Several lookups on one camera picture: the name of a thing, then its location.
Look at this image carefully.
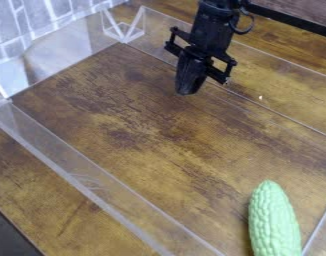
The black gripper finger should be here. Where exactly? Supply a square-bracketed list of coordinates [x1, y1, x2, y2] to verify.
[185, 58, 210, 95]
[176, 51, 192, 94]

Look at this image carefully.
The clear acrylic enclosure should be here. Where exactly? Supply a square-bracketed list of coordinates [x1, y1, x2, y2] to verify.
[0, 0, 326, 256]

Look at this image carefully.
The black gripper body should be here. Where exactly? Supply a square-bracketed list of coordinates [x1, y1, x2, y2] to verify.
[163, 0, 249, 86]

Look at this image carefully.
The green bumpy bitter gourd toy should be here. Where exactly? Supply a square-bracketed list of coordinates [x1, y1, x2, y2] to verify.
[249, 180, 302, 256]

